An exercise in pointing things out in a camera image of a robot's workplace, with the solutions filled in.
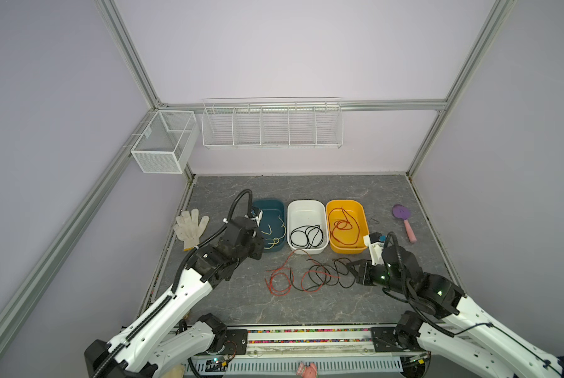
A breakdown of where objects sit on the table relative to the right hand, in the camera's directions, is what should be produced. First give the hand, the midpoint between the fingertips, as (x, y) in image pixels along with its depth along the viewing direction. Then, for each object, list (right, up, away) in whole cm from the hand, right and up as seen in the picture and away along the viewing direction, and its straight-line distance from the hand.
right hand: (347, 267), depth 71 cm
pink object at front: (-12, -29, -4) cm, 32 cm away
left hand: (-28, +8, +3) cm, 29 cm away
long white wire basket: (-25, +53, +28) cm, 65 cm away
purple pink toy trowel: (+33, +15, +34) cm, 49 cm away
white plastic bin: (-9, +15, +34) cm, 38 cm away
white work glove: (-61, +8, +29) cm, 68 cm away
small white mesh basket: (-72, +46, +30) cm, 90 cm away
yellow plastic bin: (+11, +17, +31) cm, 37 cm away
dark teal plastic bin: (-25, +10, +26) cm, 38 cm away
